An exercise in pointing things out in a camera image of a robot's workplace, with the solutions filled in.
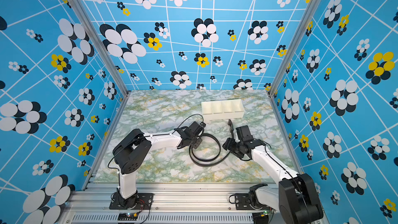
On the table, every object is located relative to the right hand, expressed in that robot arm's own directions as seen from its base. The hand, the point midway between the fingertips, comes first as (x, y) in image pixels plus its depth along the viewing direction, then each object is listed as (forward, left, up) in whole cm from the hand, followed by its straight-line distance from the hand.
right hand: (228, 146), depth 86 cm
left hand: (+7, +17, -4) cm, 19 cm away
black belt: (+9, +11, -2) cm, 14 cm away
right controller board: (-32, -13, -7) cm, 35 cm away
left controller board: (-32, +50, -7) cm, 60 cm away
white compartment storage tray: (+31, +1, -5) cm, 32 cm away
